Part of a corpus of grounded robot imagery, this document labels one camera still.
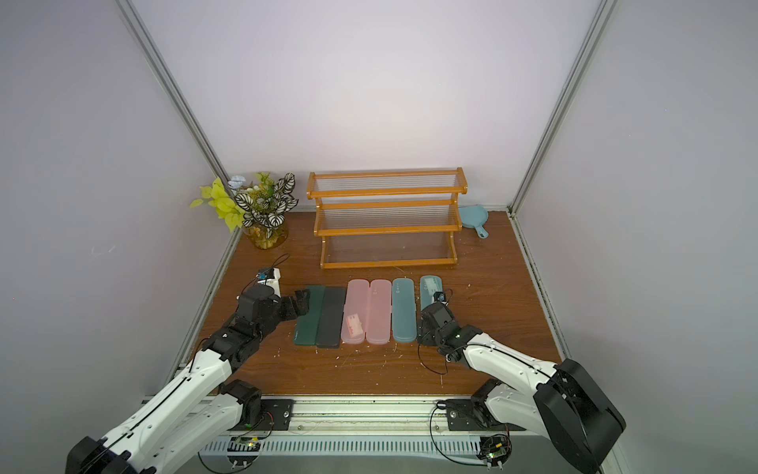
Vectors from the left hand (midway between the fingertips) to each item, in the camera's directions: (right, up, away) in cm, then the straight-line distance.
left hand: (300, 291), depth 82 cm
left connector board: (-11, -38, -10) cm, 41 cm away
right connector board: (+52, -36, -12) cm, 64 cm away
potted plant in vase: (-15, +25, +7) cm, 31 cm away
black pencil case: (+8, -10, +7) cm, 15 cm away
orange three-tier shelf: (+25, +22, +16) cm, 37 cm away
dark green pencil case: (+1, -12, +4) cm, 12 cm away
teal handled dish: (+61, +23, +37) cm, 76 cm away
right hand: (+38, -11, +5) cm, 40 cm away
